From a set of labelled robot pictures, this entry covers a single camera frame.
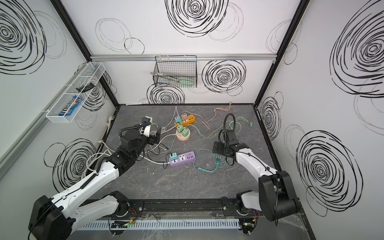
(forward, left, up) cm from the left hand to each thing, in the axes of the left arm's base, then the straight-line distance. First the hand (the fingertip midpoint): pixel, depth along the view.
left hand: (153, 125), depth 77 cm
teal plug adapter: (-9, -10, -18) cm, 22 cm away
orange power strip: (+23, -18, -22) cm, 36 cm away
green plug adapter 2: (+8, -15, -18) cm, 25 cm away
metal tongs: (+27, -7, +11) cm, 30 cm away
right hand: (-2, -37, -19) cm, 42 cm away
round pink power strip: (+7, -12, -22) cm, 26 cm away
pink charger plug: (+21, -13, -18) cm, 31 cm away
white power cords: (+22, +43, -25) cm, 55 cm away
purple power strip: (-8, -15, -22) cm, 28 cm away
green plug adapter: (+11, -11, -18) cm, 24 cm away
